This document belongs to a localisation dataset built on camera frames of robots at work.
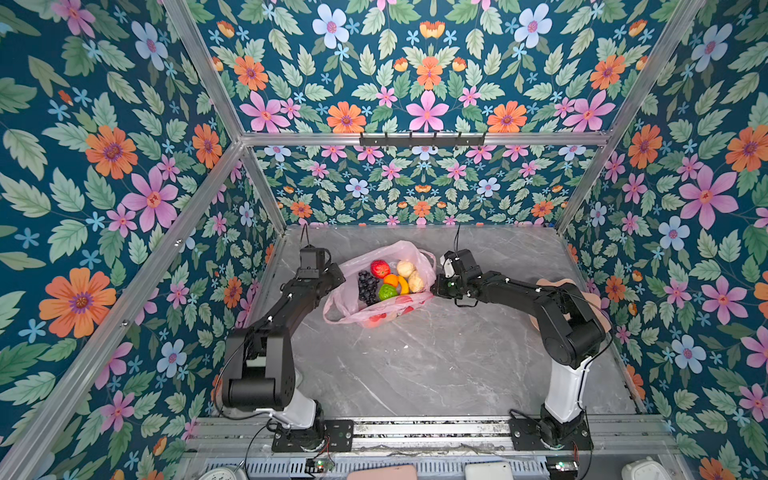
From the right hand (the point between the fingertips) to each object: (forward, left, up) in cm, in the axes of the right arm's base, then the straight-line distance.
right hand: (430, 285), depth 96 cm
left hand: (+2, +28, +9) cm, 29 cm away
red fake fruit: (+7, +17, 0) cm, 19 cm away
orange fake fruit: (+4, +13, -2) cm, 14 cm away
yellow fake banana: (+2, +9, -3) cm, 9 cm away
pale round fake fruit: (+6, +8, +1) cm, 11 cm away
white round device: (-49, -46, -3) cm, 67 cm away
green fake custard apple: (-2, +14, 0) cm, 14 cm away
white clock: (-49, +49, -2) cm, 70 cm away
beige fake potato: (+1, +5, -1) cm, 5 cm away
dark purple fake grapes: (0, +21, -1) cm, 21 cm away
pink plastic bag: (-9, +27, +3) cm, 28 cm away
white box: (-49, -11, -4) cm, 50 cm away
